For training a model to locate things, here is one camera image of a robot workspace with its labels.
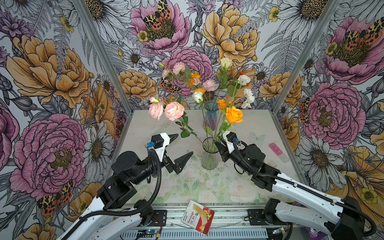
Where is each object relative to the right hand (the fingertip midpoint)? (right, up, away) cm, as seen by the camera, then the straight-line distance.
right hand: (217, 142), depth 71 cm
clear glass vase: (-2, -11, +17) cm, 21 cm away
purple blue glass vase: (-1, +13, +27) cm, 30 cm away
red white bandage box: (-9, -35, 0) cm, 36 cm away
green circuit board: (-32, -42, 0) cm, 52 cm away
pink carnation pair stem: (-2, +32, +18) cm, 37 cm away
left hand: (-14, 0, -15) cm, 20 cm away
